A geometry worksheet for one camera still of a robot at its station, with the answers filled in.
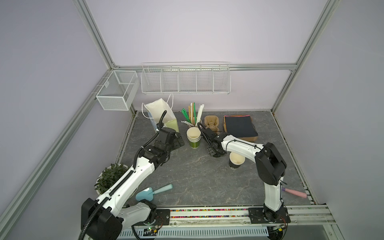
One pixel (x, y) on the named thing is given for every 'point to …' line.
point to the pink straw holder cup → (202, 121)
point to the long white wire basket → (186, 78)
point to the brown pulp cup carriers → (211, 122)
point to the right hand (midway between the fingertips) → (216, 147)
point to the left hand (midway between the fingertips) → (175, 140)
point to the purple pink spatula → (300, 194)
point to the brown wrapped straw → (192, 113)
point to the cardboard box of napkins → (241, 126)
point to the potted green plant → (108, 175)
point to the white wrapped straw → (199, 114)
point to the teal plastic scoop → (147, 194)
